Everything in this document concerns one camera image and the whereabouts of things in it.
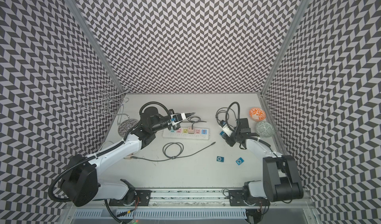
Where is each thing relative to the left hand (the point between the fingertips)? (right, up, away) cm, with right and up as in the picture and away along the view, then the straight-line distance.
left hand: (189, 113), depth 74 cm
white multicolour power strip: (+6, -14, +20) cm, 25 cm away
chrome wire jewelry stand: (-61, +10, +34) cm, 71 cm away
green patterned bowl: (+48, -12, +22) cm, 54 cm away
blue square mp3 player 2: (+18, -27, +11) cm, 34 cm away
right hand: (+22, -15, +17) cm, 32 cm away
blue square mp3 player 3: (+29, -28, +11) cm, 42 cm away
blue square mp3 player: (+19, -13, +15) cm, 27 cm away
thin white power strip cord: (-55, -23, +15) cm, 61 cm away
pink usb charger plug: (0, -12, +17) cm, 21 cm away
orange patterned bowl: (+46, -2, +29) cm, 54 cm away
